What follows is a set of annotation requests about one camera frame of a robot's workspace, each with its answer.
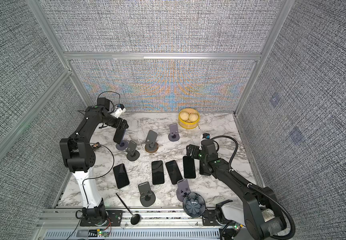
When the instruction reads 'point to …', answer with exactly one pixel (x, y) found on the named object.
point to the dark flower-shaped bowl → (194, 205)
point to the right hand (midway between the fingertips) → (193, 144)
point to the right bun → (193, 117)
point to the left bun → (184, 116)
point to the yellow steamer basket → (188, 118)
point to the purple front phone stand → (183, 189)
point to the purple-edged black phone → (173, 171)
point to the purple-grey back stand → (173, 135)
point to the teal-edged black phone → (121, 175)
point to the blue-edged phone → (119, 135)
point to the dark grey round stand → (133, 155)
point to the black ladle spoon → (135, 218)
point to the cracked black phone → (157, 172)
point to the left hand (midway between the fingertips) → (124, 122)
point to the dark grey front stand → (147, 197)
